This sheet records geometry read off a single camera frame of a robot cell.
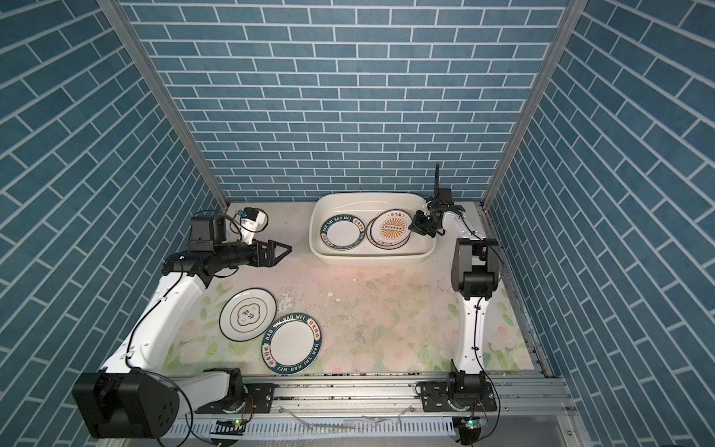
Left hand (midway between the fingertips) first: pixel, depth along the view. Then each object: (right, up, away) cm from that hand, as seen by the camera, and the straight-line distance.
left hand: (286, 247), depth 76 cm
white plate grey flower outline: (-16, -23, +13) cm, 31 cm away
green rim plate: (+12, +4, +33) cm, 36 cm away
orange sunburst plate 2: (+23, 0, +30) cm, 38 cm away
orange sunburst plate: (+31, +6, +32) cm, 45 cm away
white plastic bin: (+42, -3, +29) cm, 51 cm away
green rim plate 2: (0, -29, +7) cm, 30 cm away
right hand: (+39, +6, +29) cm, 49 cm away
